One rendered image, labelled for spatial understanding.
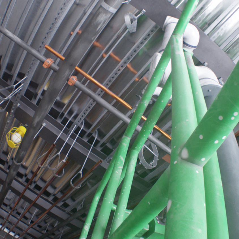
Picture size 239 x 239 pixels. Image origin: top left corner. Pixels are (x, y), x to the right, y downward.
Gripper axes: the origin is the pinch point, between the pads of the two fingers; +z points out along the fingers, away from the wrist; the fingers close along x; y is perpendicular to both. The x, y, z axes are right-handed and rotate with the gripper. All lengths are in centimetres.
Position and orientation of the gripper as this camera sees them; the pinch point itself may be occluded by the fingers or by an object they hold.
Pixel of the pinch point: (132, 109)
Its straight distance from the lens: 200.6
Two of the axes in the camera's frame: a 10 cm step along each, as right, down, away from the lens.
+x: -0.3, 3.7, -9.3
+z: -6.1, 7.3, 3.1
